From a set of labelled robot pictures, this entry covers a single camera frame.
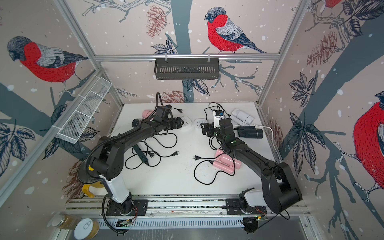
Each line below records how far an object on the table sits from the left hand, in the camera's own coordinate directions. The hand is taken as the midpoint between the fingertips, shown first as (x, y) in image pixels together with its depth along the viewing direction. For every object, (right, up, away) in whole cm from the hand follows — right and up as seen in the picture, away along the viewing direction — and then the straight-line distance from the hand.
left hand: (181, 119), depth 93 cm
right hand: (+16, -1, -7) cm, 17 cm away
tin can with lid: (-39, -47, -29) cm, 68 cm away
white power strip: (+3, -2, +13) cm, 14 cm away
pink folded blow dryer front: (+27, -25, -7) cm, 37 cm away
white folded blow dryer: (+43, +1, +15) cm, 45 cm away
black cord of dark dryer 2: (+19, -16, +5) cm, 25 cm away
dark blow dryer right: (+44, -8, +3) cm, 45 cm away
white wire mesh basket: (-59, -6, -12) cm, 61 cm away
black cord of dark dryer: (-4, -21, 0) cm, 22 cm away
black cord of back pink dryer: (-3, +6, +21) cm, 22 cm away
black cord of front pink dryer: (+8, -23, -2) cm, 25 cm away
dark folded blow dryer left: (-33, -2, +9) cm, 34 cm away
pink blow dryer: (-27, +4, +14) cm, 31 cm away
